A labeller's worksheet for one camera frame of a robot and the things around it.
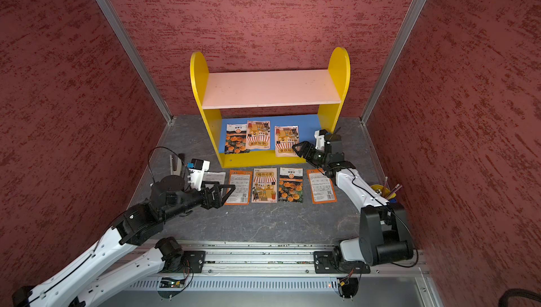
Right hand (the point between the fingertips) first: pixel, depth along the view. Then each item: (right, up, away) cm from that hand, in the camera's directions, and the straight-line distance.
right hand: (296, 152), depth 86 cm
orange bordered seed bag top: (-24, -13, +9) cm, 29 cm away
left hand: (-25, -11, -18) cm, 33 cm away
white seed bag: (-35, -12, +8) cm, 38 cm away
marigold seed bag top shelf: (-2, -16, +9) cm, 18 cm away
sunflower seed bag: (-17, +7, +8) cm, 20 cm away
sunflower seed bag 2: (-4, +6, +7) cm, 11 cm away
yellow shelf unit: (-18, +16, +14) cm, 28 cm away
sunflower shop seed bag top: (-14, -17, +8) cm, 23 cm away
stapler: (-57, -7, +12) cm, 58 cm away
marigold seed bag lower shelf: (-27, +6, +6) cm, 28 cm away
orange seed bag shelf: (+13, -17, +8) cm, 23 cm away
